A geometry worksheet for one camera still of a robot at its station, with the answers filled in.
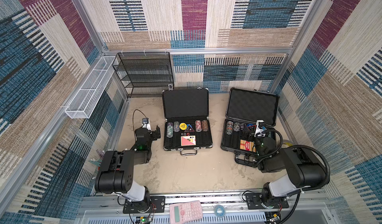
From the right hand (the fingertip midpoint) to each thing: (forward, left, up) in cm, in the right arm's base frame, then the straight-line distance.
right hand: (254, 125), depth 90 cm
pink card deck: (-5, +39, -8) cm, 40 cm away
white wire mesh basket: (-4, +88, +24) cm, 91 cm away
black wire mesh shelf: (+39, +70, +10) cm, 81 cm away
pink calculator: (-42, +40, -9) cm, 59 cm away
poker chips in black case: (+4, +47, -6) cm, 48 cm away
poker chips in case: (+3, +11, -6) cm, 13 cm away
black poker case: (+13, +41, -2) cm, 43 cm away
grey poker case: (+16, +1, -2) cm, 16 cm away
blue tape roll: (-41, +24, -10) cm, 49 cm away
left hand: (+2, +63, -2) cm, 63 cm away
